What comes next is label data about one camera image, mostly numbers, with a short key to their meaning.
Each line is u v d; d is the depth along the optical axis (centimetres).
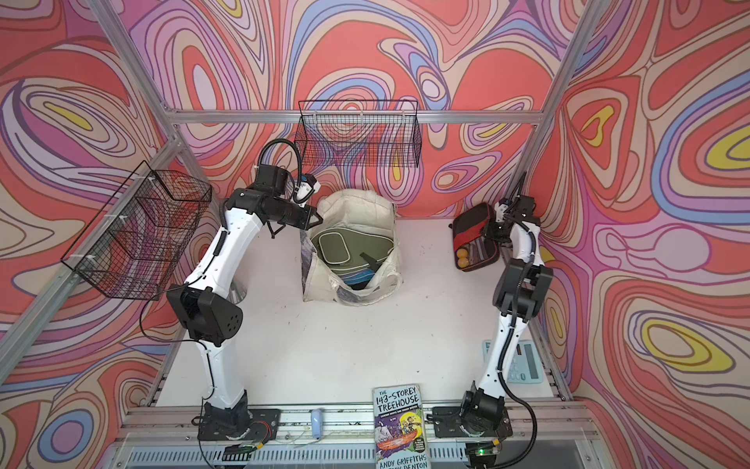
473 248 104
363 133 96
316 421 72
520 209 84
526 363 80
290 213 72
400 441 69
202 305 49
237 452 72
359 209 92
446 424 73
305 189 75
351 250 88
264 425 72
